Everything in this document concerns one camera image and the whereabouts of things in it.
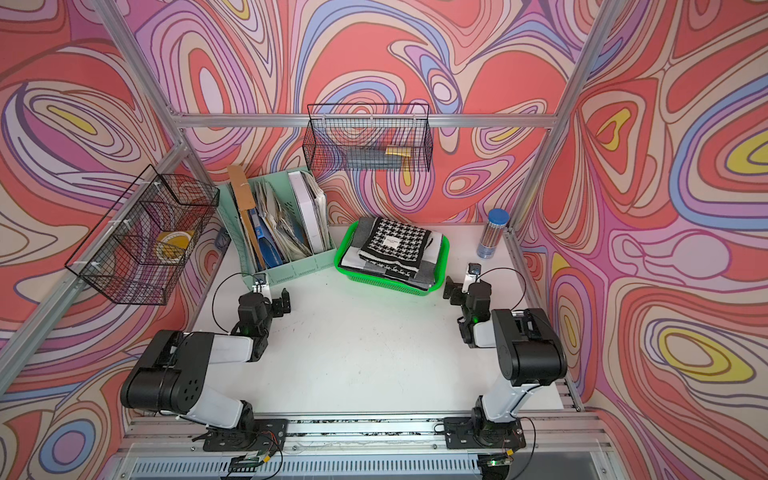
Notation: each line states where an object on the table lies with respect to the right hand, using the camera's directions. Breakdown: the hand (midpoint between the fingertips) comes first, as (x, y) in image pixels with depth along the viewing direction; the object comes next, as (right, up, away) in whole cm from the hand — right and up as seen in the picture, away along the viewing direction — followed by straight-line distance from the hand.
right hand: (464, 284), depth 97 cm
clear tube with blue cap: (+11, +21, -1) cm, 24 cm away
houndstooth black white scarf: (-22, +12, -4) cm, 26 cm away
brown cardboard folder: (-64, +24, -16) cm, 70 cm away
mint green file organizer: (-59, +19, -6) cm, 62 cm away
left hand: (-62, -2, -3) cm, 62 cm away
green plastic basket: (-25, 0, 0) cm, 25 cm away
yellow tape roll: (-77, +12, -26) cm, 82 cm away
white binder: (-48, +25, -5) cm, 55 cm away
